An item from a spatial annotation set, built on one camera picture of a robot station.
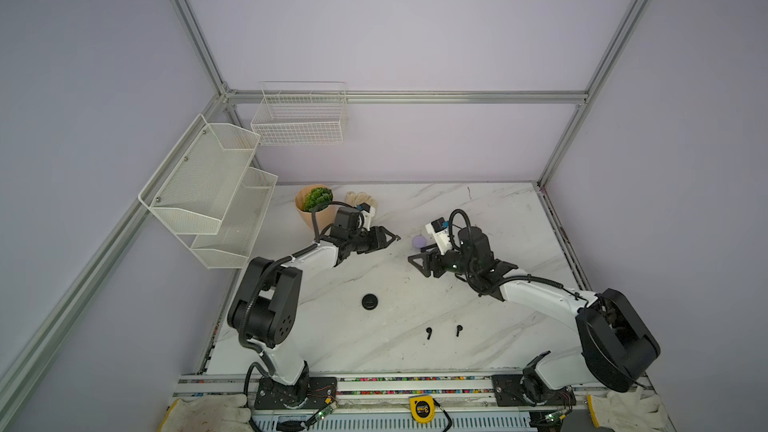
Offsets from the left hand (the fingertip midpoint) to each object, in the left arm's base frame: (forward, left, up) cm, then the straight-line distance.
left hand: (389, 240), depth 91 cm
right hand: (-8, -7, +5) cm, 12 cm away
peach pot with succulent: (+17, +27, 0) cm, 32 cm away
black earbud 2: (-24, -20, -10) cm, 33 cm away
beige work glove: (+25, +13, -9) cm, 30 cm away
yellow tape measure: (-43, -8, -8) cm, 44 cm away
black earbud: (-24, -12, -10) cm, 29 cm away
